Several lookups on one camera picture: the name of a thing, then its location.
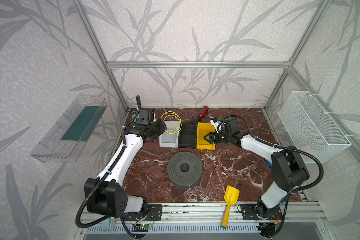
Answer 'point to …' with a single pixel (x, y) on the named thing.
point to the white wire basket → (312, 130)
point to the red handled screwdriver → (203, 111)
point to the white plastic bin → (169, 138)
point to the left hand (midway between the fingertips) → (168, 121)
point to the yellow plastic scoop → (231, 195)
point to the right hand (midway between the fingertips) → (208, 132)
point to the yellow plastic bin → (203, 129)
